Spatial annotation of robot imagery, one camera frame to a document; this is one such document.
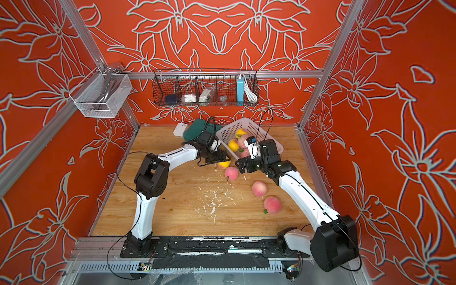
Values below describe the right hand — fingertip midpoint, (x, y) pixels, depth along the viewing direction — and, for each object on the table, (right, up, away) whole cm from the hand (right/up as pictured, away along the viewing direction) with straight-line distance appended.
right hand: (241, 159), depth 80 cm
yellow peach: (+2, +14, +28) cm, 31 cm away
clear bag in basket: (-17, +32, +11) cm, 38 cm away
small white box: (-39, +16, +37) cm, 56 cm away
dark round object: (-37, +32, +18) cm, 53 cm away
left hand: (-7, -1, +18) cm, 19 cm away
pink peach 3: (+10, -15, +6) cm, 19 cm away
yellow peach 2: (-3, +6, +21) cm, 22 cm away
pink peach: (+2, +8, +19) cm, 21 cm away
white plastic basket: (+10, +16, +30) cm, 35 cm away
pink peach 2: (-4, -8, +12) cm, 15 cm away
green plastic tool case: (-29, +17, +36) cm, 50 cm away
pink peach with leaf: (+3, +2, +18) cm, 18 cm away
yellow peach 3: (-8, -5, +14) cm, 17 cm away
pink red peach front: (+14, -21, 0) cm, 25 cm away
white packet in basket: (-25, +30, +7) cm, 39 cm away
